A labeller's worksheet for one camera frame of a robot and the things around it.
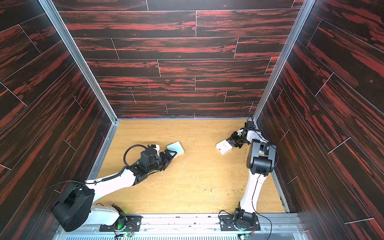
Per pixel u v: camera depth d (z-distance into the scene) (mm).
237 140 923
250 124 885
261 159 573
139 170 655
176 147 995
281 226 735
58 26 714
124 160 766
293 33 736
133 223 729
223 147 1011
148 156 641
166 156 759
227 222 733
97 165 1006
